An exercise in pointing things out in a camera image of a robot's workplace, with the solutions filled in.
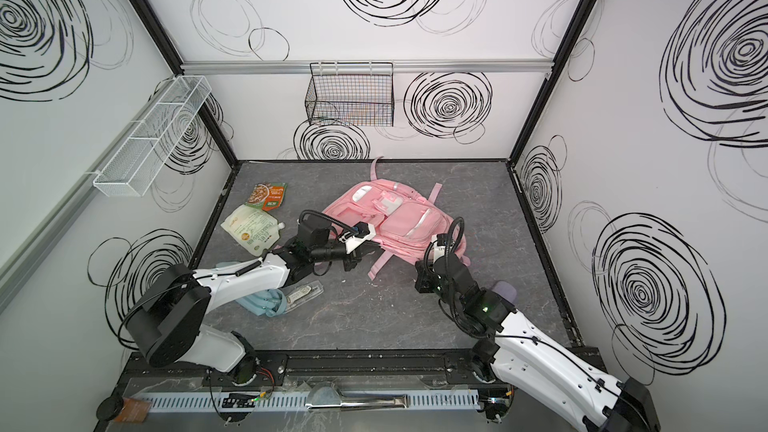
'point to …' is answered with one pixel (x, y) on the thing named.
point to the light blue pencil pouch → (271, 302)
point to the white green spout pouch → (255, 229)
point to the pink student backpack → (406, 221)
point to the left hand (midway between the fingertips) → (379, 242)
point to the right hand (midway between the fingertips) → (411, 267)
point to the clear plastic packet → (302, 294)
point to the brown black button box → (123, 409)
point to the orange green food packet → (268, 195)
